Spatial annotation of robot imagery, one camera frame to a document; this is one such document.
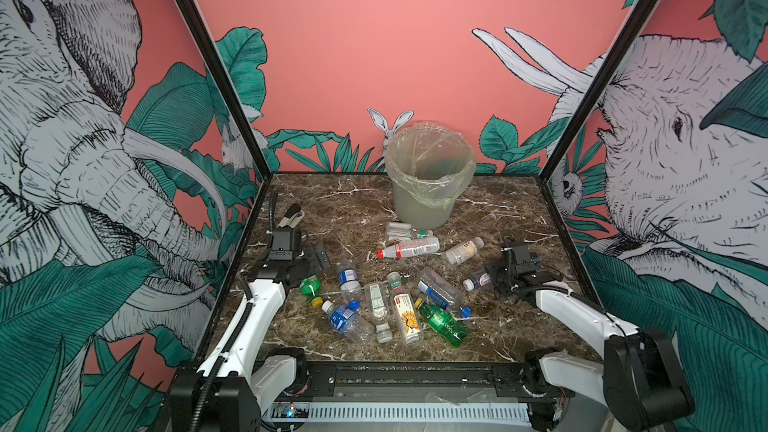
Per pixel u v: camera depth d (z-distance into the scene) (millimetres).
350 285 875
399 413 701
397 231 1033
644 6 747
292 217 1022
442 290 874
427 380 751
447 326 781
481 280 847
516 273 683
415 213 1069
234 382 399
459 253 925
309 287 852
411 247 938
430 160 1034
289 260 623
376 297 834
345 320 781
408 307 801
